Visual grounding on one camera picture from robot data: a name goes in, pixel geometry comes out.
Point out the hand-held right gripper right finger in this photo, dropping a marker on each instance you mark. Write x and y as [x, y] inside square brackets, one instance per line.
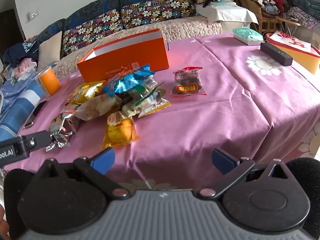
[222, 160]

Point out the blue white striped cloth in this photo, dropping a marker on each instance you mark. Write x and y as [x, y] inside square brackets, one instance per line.
[17, 100]

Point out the orange clear canister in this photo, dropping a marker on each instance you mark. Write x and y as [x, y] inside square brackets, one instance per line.
[51, 80]

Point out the white green snack packet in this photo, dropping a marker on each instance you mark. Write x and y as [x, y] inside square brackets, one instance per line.
[150, 105]
[152, 91]

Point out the black smartphone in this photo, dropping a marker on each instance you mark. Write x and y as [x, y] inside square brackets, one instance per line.
[37, 111]

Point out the red yellow gift box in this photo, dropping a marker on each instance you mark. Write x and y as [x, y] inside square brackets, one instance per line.
[305, 60]

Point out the pale beige snack packet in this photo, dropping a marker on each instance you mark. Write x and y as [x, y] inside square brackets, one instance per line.
[97, 107]

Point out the pink floral plastic bag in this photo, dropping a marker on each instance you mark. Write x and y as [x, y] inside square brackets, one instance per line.
[22, 67]

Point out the purple floral cloth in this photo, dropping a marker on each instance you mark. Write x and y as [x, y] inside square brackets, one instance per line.
[302, 17]

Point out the blue cookie snack packet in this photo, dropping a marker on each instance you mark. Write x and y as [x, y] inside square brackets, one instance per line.
[127, 80]

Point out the black speaker bar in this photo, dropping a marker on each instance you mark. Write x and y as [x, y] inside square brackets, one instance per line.
[276, 53]

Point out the white cloth covered table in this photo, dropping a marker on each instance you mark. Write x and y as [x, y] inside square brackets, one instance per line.
[232, 15]

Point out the dark wooden door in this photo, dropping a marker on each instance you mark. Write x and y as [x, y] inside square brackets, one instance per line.
[8, 30]

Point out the orange cardboard box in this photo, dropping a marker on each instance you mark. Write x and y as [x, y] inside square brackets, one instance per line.
[125, 60]

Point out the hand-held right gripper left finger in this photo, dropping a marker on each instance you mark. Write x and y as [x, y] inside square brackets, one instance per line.
[103, 158]

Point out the green tissue pack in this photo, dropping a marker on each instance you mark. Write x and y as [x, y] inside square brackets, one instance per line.
[246, 35]

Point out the dark blue clothes pile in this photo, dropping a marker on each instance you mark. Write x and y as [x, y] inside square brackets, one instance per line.
[17, 52]

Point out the beige pillow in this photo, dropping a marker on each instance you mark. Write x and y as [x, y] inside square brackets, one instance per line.
[50, 48]

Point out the wicker chair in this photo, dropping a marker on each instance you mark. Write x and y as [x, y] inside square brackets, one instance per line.
[252, 7]

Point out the pink floral tablecloth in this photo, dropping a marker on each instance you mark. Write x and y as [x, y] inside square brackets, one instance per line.
[225, 105]

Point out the silver foil snack packet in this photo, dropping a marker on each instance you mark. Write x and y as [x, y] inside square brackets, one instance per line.
[62, 130]

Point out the yellow orange-fruit snack packet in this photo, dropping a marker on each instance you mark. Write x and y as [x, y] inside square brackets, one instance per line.
[120, 130]

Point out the floral daisy cushion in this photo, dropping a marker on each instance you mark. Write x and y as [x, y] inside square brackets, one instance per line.
[157, 10]
[92, 32]

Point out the dark red snack packet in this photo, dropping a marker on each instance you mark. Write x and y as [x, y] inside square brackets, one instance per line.
[187, 83]

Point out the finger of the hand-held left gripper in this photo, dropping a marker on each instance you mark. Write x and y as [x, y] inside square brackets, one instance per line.
[35, 140]

